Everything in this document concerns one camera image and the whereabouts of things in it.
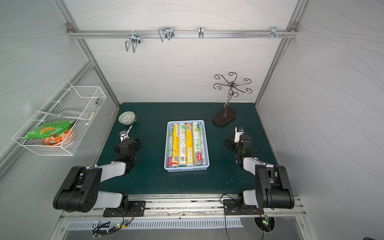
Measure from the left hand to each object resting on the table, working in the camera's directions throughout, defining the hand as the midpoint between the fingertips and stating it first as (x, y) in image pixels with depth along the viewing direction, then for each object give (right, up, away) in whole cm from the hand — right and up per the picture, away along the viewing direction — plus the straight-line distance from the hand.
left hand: (128, 140), depth 90 cm
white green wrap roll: (+34, -2, -2) cm, 34 cm away
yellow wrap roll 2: (+38, -2, -1) cm, 38 cm away
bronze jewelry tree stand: (+66, +16, +20) cm, 71 cm away
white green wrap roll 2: (+26, -8, -2) cm, 27 cm away
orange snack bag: (-16, +5, -28) cm, 32 cm away
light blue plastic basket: (+48, -11, -4) cm, 49 cm away
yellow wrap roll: (+30, -3, -2) cm, 30 cm away
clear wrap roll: (+43, 0, 0) cm, 43 cm away
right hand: (+66, +2, +3) cm, 66 cm away
